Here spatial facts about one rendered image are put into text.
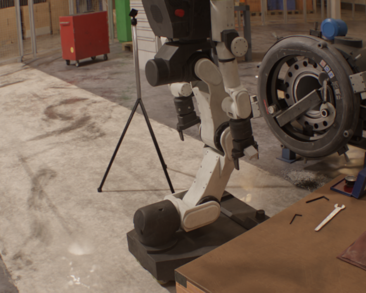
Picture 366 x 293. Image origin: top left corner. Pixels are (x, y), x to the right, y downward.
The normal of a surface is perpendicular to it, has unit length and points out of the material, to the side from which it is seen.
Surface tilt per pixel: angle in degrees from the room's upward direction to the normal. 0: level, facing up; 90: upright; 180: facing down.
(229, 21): 90
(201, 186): 60
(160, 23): 105
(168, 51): 45
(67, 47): 90
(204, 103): 100
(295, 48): 90
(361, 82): 90
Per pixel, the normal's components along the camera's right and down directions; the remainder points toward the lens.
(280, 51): -0.78, 0.27
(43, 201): -0.06, -0.93
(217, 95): 0.51, 0.65
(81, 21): 0.68, 0.23
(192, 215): 0.50, 0.30
